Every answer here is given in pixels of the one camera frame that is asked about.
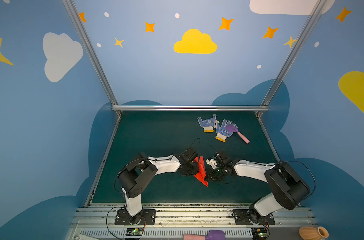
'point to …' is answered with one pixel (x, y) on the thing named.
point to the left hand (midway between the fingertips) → (200, 173)
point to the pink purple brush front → (211, 235)
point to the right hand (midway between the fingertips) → (204, 178)
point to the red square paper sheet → (200, 176)
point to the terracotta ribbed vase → (312, 233)
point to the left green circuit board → (134, 231)
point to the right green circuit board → (259, 233)
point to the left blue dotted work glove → (207, 124)
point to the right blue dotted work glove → (222, 133)
